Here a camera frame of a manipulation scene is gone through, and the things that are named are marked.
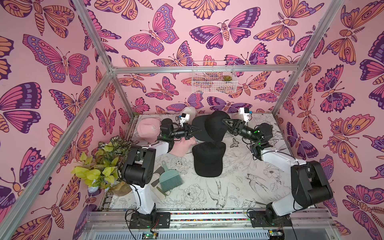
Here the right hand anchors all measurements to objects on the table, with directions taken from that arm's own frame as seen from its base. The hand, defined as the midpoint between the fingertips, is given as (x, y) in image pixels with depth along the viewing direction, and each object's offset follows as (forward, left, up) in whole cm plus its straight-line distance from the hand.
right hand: (224, 122), depth 73 cm
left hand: (+2, +10, -10) cm, 15 cm away
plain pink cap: (+4, +24, -28) cm, 37 cm away
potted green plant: (-24, +52, -6) cm, 58 cm away
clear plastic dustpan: (-21, +36, -32) cm, 53 cm away
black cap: (0, +5, -6) cm, 8 cm away
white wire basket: (+37, +3, +2) cm, 37 cm away
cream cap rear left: (+33, +19, -24) cm, 45 cm away
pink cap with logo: (+15, +47, -25) cm, 56 cm away
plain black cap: (-6, +7, -26) cm, 28 cm away
